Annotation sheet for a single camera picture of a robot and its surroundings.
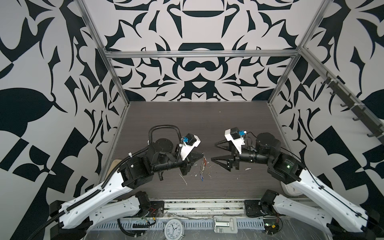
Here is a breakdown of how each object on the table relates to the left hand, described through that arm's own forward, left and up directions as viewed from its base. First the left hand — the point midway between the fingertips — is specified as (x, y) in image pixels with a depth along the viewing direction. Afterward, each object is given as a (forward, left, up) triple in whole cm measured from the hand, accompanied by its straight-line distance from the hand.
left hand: (203, 152), depth 59 cm
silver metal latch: (-21, -10, -30) cm, 38 cm away
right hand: (0, -5, +1) cm, 5 cm away
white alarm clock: (-23, +13, -28) cm, 38 cm away
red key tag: (-2, -1, -4) cm, 5 cm away
